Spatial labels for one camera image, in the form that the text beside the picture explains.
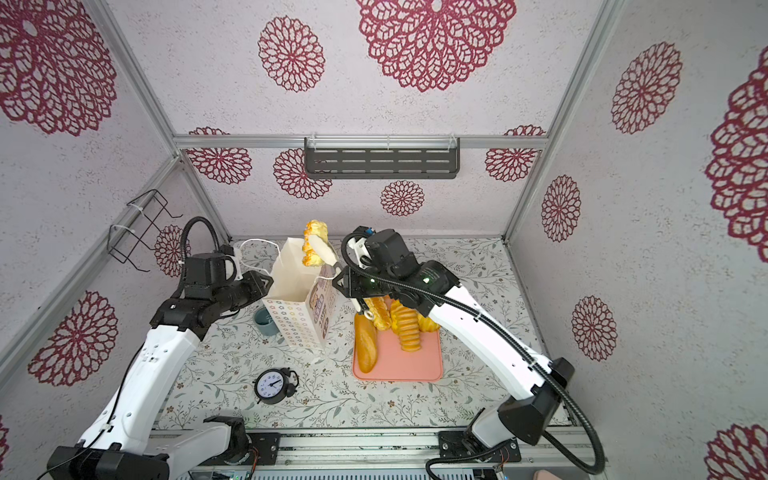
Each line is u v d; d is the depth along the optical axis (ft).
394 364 2.89
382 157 3.11
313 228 2.23
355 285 1.88
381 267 1.67
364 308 1.97
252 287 2.17
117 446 1.24
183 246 1.79
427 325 2.95
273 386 2.67
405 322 2.95
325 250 2.19
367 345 2.87
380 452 2.45
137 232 2.52
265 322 2.89
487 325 1.41
